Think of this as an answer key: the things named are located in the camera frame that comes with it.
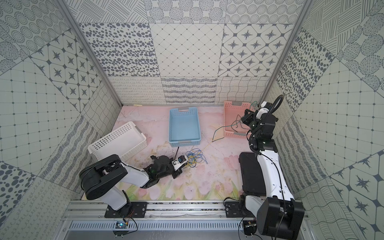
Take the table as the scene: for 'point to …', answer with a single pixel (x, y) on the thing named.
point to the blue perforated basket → (184, 127)
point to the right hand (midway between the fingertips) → (245, 111)
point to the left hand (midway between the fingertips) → (189, 165)
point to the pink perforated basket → (233, 125)
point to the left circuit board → (121, 224)
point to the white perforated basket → (125, 141)
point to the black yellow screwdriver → (177, 149)
